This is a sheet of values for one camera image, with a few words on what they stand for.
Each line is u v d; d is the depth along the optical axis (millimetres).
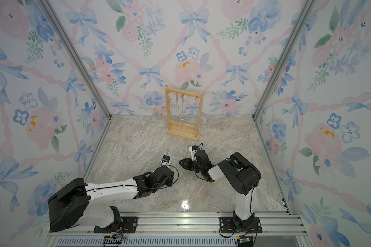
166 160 746
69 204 415
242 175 505
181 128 1034
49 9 692
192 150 894
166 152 1005
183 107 1172
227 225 733
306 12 702
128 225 736
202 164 766
